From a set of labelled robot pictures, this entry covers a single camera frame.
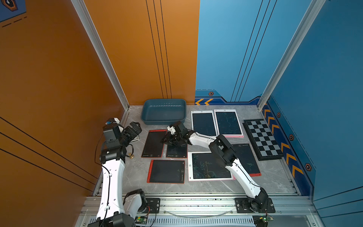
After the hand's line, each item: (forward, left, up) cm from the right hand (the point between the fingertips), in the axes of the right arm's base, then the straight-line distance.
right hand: (161, 141), depth 96 cm
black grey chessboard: (-1, -69, 0) cm, 69 cm away
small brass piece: (-10, +19, -2) cm, 22 cm away
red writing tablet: (-4, +5, -2) cm, 7 cm away
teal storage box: (+29, +2, -1) cm, 29 cm away
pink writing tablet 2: (+18, -49, -3) cm, 52 cm away
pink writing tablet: (-16, -28, -3) cm, 32 cm away
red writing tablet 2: (-4, -8, -6) cm, 11 cm away
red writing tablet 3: (-8, -55, -2) cm, 56 cm away
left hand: (-4, +11, +23) cm, 25 cm away
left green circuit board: (-44, +6, -5) cm, 44 cm away
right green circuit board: (-43, -55, -4) cm, 70 cm away
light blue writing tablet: (+19, -30, -2) cm, 36 cm away
